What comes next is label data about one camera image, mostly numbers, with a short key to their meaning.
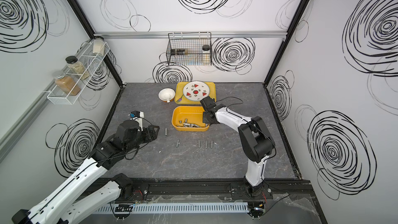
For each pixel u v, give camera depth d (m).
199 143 0.89
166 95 1.12
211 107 0.73
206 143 0.89
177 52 0.94
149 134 0.64
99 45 0.87
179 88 1.17
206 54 0.84
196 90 1.16
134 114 0.65
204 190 0.75
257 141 0.49
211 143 0.89
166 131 0.93
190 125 0.96
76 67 0.71
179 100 1.11
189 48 0.96
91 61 0.93
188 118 0.99
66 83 0.64
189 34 0.89
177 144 0.89
